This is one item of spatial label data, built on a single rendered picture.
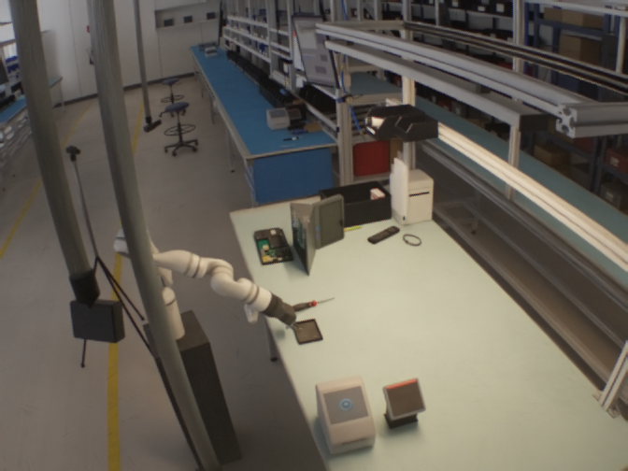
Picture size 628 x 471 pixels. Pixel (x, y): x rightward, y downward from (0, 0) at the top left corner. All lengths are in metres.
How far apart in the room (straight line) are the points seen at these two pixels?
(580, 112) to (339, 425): 0.95
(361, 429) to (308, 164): 2.60
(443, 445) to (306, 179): 2.66
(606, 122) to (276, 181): 3.02
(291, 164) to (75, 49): 10.24
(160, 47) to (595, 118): 12.49
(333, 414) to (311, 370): 0.32
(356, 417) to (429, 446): 0.23
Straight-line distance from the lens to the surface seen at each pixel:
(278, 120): 4.01
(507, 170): 1.66
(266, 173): 3.57
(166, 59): 12.99
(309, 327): 1.73
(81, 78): 13.24
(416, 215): 2.34
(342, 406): 1.30
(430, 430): 1.41
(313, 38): 3.07
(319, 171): 3.67
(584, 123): 0.80
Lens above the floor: 2.11
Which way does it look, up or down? 29 degrees down
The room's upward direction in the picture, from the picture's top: 4 degrees counter-clockwise
